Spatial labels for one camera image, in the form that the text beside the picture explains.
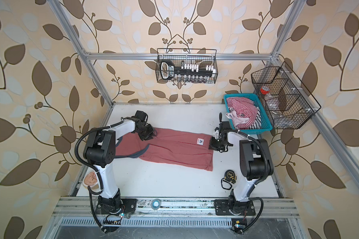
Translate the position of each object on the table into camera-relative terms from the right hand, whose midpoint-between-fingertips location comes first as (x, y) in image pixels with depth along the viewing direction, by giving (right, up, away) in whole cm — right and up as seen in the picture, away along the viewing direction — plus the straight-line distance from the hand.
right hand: (210, 147), depth 96 cm
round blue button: (-32, -25, -20) cm, 45 cm away
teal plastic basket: (+38, +14, +2) cm, 41 cm away
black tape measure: (+9, -13, -15) cm, 22 cm away
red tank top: (-15, -1, -1) cm, 15 cm away
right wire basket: (+35, +27, -23) cm, 50 cm away
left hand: (-38, +9, +3) cm, 39 cm away
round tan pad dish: (-69, -15, -14) cm, 72 cm away
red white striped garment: (+26, +27, +9) cm, 38 cm away
